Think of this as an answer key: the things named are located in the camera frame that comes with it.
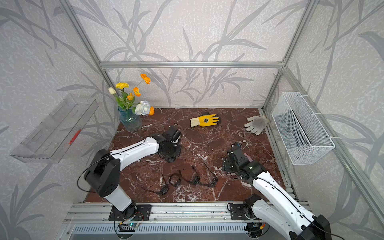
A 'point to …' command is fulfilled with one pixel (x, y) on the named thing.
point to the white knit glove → (257, 124)
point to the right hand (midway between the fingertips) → (227, 162)
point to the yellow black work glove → (204, 120)
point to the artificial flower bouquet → (126, 101)
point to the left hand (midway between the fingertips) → (178, 152)
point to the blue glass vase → (132, 122)
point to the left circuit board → (127, 227)
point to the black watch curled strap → (175, 179)
